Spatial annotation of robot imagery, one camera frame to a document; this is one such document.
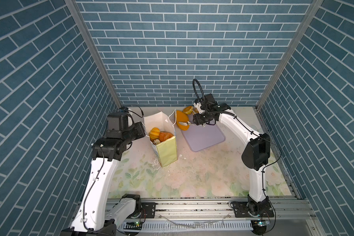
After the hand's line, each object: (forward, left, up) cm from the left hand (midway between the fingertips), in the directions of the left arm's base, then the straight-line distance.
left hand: (144, 125), depth 69 cm
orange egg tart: (+8, -2, -19) cm, 20 cm away
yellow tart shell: (+35, -24, -25) cm, 50 cm away
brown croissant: (+5, -8, -15) cm, 18 cm away
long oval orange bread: (+29, -19, -29) cm, 45 cm away
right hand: (+17, -27, -13) cm, 35 cm away
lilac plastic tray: (+13, -30, -29) cm, 44 cm away
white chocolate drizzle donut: (0, -4, -15) cm, 15 cm away
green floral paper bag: (-6, -10, -13) cm, 18 cm away
